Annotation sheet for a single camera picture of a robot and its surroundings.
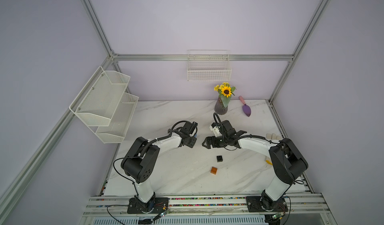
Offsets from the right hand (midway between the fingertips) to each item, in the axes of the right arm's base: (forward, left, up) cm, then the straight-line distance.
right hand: (209, 145), depth 91 cm
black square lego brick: (-8, -6, -3) cm, 10 cm away
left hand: (+4, +13, -2) cm, 14 cm away
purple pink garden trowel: (+33, -31, -3) cm, 46 cm away
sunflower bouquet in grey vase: (+28, -11, +19) cm, 36 cm away
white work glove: (+8, -45, -5) cm, 46 cm away
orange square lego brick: (-14, -2, -3) cm, 15 cm away
